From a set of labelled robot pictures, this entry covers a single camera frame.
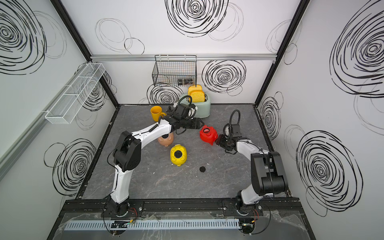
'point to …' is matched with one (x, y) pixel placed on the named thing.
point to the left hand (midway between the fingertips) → (201, 124)
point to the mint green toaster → (203, 108)
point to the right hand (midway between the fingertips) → (218, 141)
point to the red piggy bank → (208, 134)
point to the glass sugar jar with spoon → (170, 111)
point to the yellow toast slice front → (197, 96)
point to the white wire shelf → (71, 102)
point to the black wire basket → (175, 71)
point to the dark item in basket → (187, 81)
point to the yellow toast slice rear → (192, 88)
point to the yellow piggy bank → (181, 160)
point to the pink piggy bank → (166, 141)
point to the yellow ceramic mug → (156, 112)
